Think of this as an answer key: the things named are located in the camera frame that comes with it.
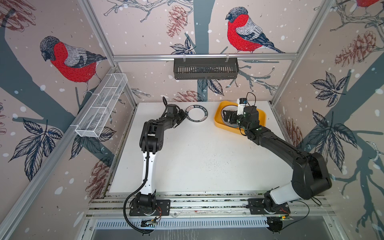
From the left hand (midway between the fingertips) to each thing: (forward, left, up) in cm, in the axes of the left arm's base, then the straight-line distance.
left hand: (188, 113), depth 110 cm
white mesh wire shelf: (-17, +46, +25) cm, 55 cm away
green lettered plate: (+3, -7, -4) cm, 8 cm away
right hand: (-15, -25, +18) cm, 35 cm away
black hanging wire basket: (+20, -14, +24) cm, 34 cm away
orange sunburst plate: (+3, -32, +2) cm, 33 cm away
